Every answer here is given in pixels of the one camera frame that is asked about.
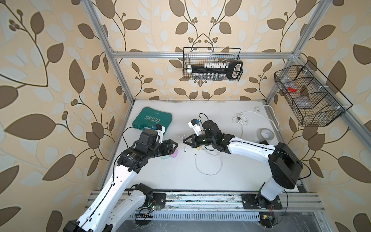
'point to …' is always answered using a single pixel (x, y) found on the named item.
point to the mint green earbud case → (165, 157)
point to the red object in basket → (291, 89)
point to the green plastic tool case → (148, 117)
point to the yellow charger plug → (198, 148)
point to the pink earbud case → (175, 153)
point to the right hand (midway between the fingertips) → (183, 141)
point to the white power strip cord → (243, 120)
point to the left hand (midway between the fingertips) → (172, 143)
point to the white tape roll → (265, 134)
